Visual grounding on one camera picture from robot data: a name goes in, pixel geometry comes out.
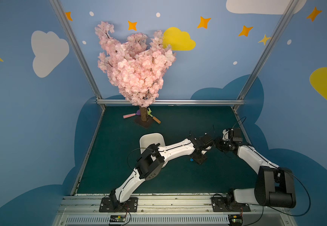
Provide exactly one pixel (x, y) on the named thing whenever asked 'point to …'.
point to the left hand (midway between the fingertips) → (200, 157)
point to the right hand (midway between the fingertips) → (215, 141)
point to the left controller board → (117, 218)
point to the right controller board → (235, 220)
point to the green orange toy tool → (149, 112)
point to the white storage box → (147, 140)
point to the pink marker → (129, 115)
